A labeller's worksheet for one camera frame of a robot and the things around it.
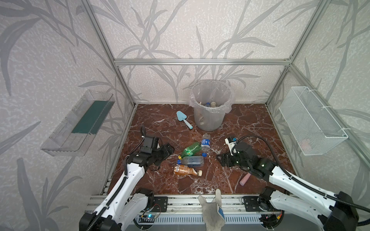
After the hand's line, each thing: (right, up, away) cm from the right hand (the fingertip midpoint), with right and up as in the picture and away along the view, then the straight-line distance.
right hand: (220, 150), depth 79 cm
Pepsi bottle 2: (-7, +1, +14) cm, 16 cm away
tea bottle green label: (-1, +28, +26) cm, 38 cm away
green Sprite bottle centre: (-15, -2, +11) cm, 19 cm away
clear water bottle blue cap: (-16, -7, +5) cm, 19 cm away
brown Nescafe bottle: (-23, -11, +1) cm, 25 cm away
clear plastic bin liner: (-2, +34, +26) cm, 43 cm away
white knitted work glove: (-6, -28, -10) cm, 30 cm away
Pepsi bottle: (-5, +28, +28) cm, 40 cm away
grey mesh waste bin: (-5, +15, +16) cm, 22 cm away
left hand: (-27, +2, +1) cm, 27 cm away
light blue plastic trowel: (-25, +19, +32) cm, 45 cm away
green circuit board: (-39, -32, -8) cm, 51 cm away
